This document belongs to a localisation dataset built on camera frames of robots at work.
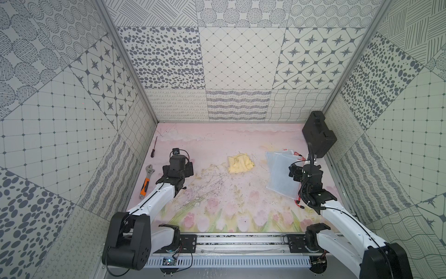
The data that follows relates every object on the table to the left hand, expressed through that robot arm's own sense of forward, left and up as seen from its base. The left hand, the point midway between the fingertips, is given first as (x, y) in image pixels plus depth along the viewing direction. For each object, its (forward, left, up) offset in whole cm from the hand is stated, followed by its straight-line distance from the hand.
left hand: (183, 164), depth 88 cm
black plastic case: (+21, -73, +4) cm, 76 cm away
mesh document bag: (+9, -53, -11) cm, 55 cm away
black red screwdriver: (+15, +23, -8) cm, 29 cm away
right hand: (-1, -61, +1) cm, 61 cm away
